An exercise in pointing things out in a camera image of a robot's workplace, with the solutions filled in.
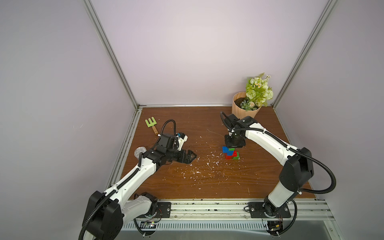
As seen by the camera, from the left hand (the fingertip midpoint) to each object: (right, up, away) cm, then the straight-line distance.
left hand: (192, 154), depth 79 cm
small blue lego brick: (+17, +4, -5) cm, 18 cm away
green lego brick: (+22, +3, +1) cm, 22 cm away
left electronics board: (-21, -33, -7) cm, 40 cm away
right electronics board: (+40, -33, -9) cm, 53 cm away
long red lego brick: (+23, -5, +12) cm, 27 cm away
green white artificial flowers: (+40, +36, +12) cm, 55 cm away
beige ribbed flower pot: (+29, +26, +19) cm, 43 cm away
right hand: (+21, +5, +4) cm, 22 cm away
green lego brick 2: (+27, -5, +11) cm, 30 cm away
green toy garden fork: (-31, +15, +30) cm, 45 cm away
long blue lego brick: (+21, 0, +5) cm, 22 cm away
